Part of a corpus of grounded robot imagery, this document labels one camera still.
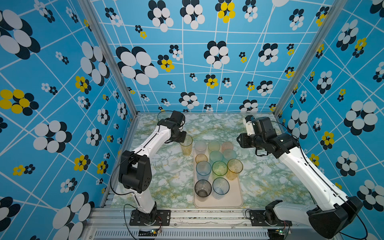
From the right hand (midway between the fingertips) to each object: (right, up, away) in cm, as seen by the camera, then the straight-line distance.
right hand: (241, 138), depth 76 cm
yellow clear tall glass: (-2, -15, +3) cm, 16 cm away
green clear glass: (-10, -18, +9) cm, 22 cm away
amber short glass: (-20, -13, +15) cm, 28 cm away
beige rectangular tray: (-2, -34, +6) cm, 35 cm away
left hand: (-32, -1, +14) cm, 35 cm away
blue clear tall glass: (-10, -26, +3) cm, 28 cm away
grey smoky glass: (-20, -28, +5) cm, 34 cm away
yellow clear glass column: (-29, -6, +11) cm, 31 cm away
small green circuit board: (-45, -45, -5) cm, 64 cm away
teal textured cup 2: (-3, -12, +16) cm, 20 cm away
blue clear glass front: (-19, -19, +11) cm, 29 cm away
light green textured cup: (-12, -6, +14) cm, 19 cm away
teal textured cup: (-12, -13, +16) cm, 24 cm away
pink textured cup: (-3, -7, +21) cm, 22 cm away
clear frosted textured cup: (-20, -7, +17) cm, 28 cm away
